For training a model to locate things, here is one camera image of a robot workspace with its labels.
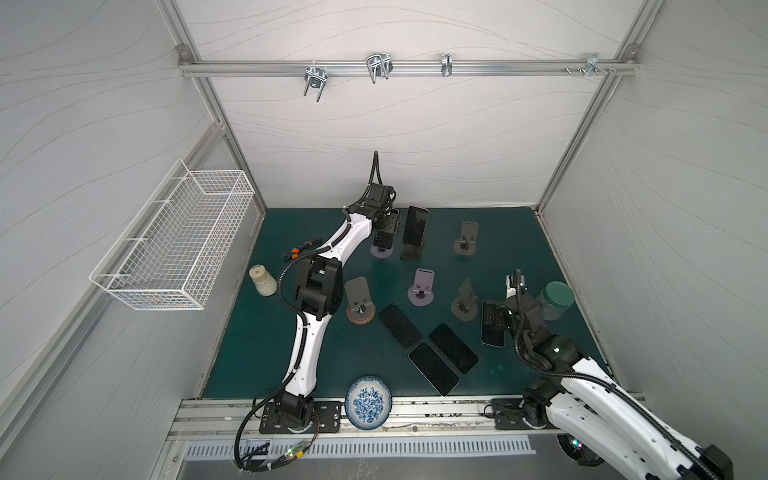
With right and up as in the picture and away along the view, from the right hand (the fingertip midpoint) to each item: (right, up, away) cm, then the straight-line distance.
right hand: (513, 293), depth 81 cm
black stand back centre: (-26, +10, +28) cm, 39 cm away
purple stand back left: (-38, +10, +26) cm, 47 cm away
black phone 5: (-26, +19, +19) cm, 37 cm away
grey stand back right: (-6, +12, +28) cm, 31 cm away
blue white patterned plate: (-40, -27, -6) cm, 48 cm away
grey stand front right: (-11, -5, +7) cm, 15 cm away
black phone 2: (-15, -18, +8) cm, 25 cm away
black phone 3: (-31, -12, +8) cm, 34 cm away
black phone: (-21, -23, +4) cm, 32 cm away
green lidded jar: (+14, -2, +4) cm, 14 cm away
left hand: (-33, +23, +21) cm, 45 cm away
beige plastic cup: (-73, +1, +10) cm, 74 cm away
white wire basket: (-85, +13, -12) cm, 87 cm away
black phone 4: (-37, +15, +22) cm, 45 cm away
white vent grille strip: (-74, -35, -11) cm, 82 cm away
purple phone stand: (-24, -2, +12) cm, 27 cm away
